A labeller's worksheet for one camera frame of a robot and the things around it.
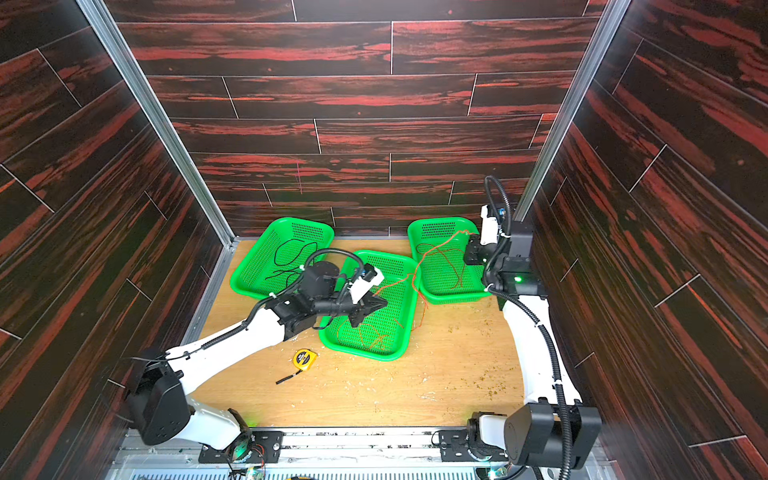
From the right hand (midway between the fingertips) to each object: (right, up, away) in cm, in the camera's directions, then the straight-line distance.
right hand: (480, 234), depth 76 cm
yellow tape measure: (-49, -36, +11) cm, 61 cm away
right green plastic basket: (-5, -12, +31) cm, 34 cm away
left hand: (-24, -18, -2) cm, 30 cm away
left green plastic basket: (-66, -4, +39) cm, 77 cm away
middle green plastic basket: (-24, -30, +17) cm, 42 cm away
